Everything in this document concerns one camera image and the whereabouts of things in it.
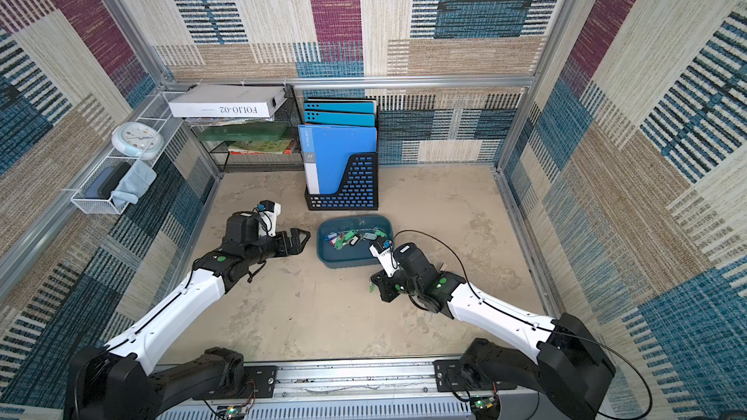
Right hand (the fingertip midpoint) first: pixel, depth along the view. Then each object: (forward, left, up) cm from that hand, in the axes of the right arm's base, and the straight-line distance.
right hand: (372, 275), depth 81 cm
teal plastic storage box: (+17, +10, -10) cm, 22 cm away
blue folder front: (+34, +14, +14) cm, 40 cm away
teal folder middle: (+46, +1, +18) cm, 49 cm away
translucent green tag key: (+16, +12, -10) cm, 22 cm away
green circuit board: (-29, +33, -11) cm, 45 cm away
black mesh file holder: (+30, +5, +1) cm, 30 cm away
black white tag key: (+17, +6, -10) cm, 21 cm away
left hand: (+10, +21, +6) cm, 24 cm away
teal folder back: (+52, +10, +19) cm, 57 cm away
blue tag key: (+18, +15, -9) cm, 25 cm away
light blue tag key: (+19, +2, -10) cm, 21 cm away
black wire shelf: (+46, +56, +4) cm, 73 cm away
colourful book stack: (+42, +37, +11) cm, 57 cm away
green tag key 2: (-1, 0, -5) cm, 5 cm away
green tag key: (+19, +8, -9) cm, 22 cm away
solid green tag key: (+19, -2, -9) cm, 21 cm away
